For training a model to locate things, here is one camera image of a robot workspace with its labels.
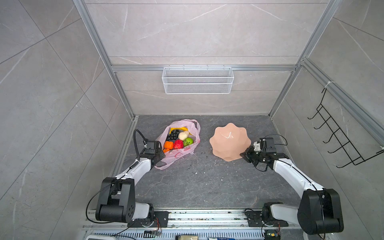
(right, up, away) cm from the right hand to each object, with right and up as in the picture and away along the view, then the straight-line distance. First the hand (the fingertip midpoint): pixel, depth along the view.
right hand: (239, 152), depth 87 cm
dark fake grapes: (-41, +9, +15) cm, 45 cm away
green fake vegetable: (-32, +5, +11) cm, 34 cm away
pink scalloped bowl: (-4, +5, +8) cm, 11 cm away
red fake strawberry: (-38, +4, +8) cm, 39 cm away
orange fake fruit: (-45, +2, +10) cm, 46 cm away
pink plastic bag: (-27, +14, +11) cm, 33 cm away
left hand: (-50, 0, +5) cm, 50 cm away
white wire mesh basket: (-26, +47, +14) cm, 56 cm away
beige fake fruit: (-35, +9, +14) cm, 39 cm away
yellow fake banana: (-37, +14, +18) cm, 44 cm away
